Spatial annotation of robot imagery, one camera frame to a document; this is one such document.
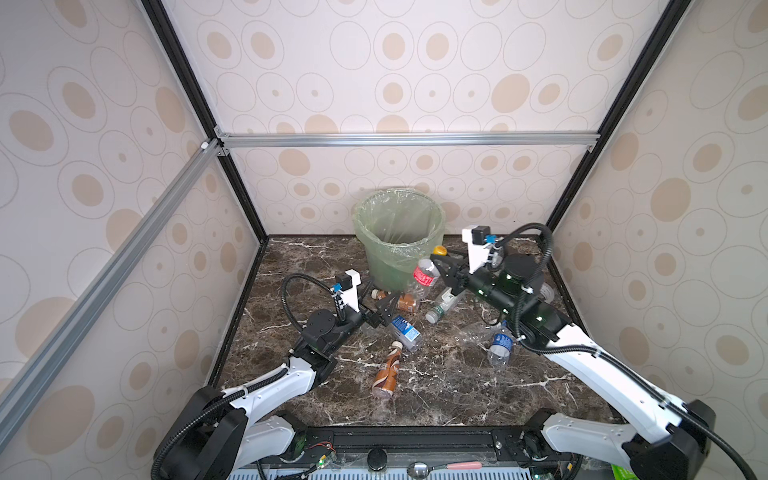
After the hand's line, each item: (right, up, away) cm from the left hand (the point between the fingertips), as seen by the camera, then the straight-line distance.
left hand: (395, 286), depth 70 cm
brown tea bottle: (+3, -4, +4) cm, 6 cm away
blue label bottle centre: (+4, -15, +18) cm, 24 cm away
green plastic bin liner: (+1, +18, +32) cm, 36 cm away
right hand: (+9, +8, -4) cm, 13 cm away
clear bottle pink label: (+7, +3, -3) cm, 8 cm away
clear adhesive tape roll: (+52, -5, +31) cm, 61 cm away
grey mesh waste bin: (+2, +17, +32) cm, 36 cm away
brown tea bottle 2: (-2, -25, +9) cm, 27 cm away
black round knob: (-4, -36, -7) cm, 37 cm away
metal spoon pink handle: (+6, -45, +2) cm, 45 cm away
